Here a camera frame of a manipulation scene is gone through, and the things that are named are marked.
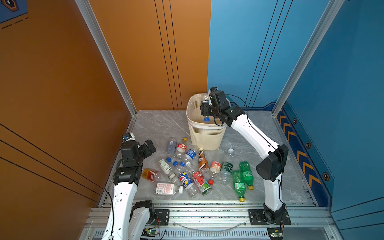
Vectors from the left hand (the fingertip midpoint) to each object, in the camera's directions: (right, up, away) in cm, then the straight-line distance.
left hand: (144, 142), depth 77 cm
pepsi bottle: (+22, -23, +2) cm, 32 cm away
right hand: (+31, +19, +7) cm, 37 cm away
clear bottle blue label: (+11, -4, +17) cm, 21 cm away
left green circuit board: (+4, -42, -6) cm, 43 cm away
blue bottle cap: (+10, -12, +14) cm, 21 cm away
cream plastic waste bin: (+32, +4, +6) cm, 33 cm away
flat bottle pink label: (+12, -25, +2) cm, 27 cm away
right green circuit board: (+66, -43, -6) cm, 79 cm away
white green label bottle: (+10, -16, +8) cm, 21 cm away
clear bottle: (+32, +17, -3) cm, 37 cm away
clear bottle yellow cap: (+17, -6, +17) cm, 25 cm away
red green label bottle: (+30, -22, +2) cm, 37 cm away
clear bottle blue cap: (+17, -16, +11) cm, 26 cm away
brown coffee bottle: (+31, -15, +8) cm, 35 cm away
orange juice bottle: (+3, -18, +4) cm, 19 cm away
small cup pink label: (+38, -15, +8) cm, 42 cm away
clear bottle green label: (+44, -18, +6) cm, 48 cm away
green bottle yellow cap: (+50, -23, +2) cm, 55 cm away
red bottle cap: (+35, -22, +5) cm, 42 cm away
